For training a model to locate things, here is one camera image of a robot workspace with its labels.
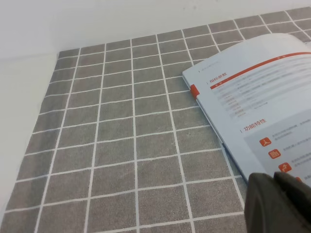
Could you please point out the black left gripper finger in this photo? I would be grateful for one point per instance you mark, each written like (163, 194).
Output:
(278, 204)

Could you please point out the white logistics brochure book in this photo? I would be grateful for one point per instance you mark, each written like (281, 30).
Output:
(256, 96)

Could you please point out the grey checked tablecloth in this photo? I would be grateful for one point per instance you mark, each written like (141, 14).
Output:
(121, 146)

